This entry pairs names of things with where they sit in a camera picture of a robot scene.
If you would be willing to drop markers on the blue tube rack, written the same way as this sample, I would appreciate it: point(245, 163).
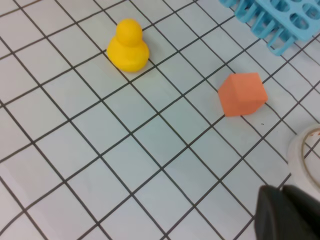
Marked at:
point(286, 21)

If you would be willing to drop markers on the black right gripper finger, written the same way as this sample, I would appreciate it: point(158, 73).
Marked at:
point(286, 214)

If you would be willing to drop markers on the orange cube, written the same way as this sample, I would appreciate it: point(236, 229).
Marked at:
point(242, 94)

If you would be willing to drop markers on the yellow rubber duck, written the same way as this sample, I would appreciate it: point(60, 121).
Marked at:
point(127, 49)

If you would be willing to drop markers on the white checkered cloth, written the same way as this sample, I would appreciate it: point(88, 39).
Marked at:
point(91, 152)

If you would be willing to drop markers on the right white tape roll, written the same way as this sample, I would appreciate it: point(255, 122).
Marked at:
point(303, 156)

